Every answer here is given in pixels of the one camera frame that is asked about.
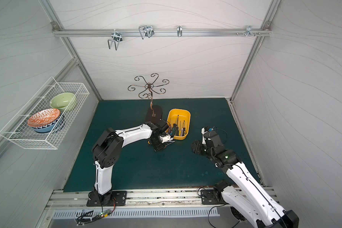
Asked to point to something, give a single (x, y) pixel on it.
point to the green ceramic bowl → (61, 101)
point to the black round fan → (237, 214)
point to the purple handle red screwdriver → (182, 132)
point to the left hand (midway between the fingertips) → (161, 148)
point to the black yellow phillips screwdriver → (184, 132)
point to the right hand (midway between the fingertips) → (195, 143)
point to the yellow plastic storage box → (182, 118)
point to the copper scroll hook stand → (147, 92)
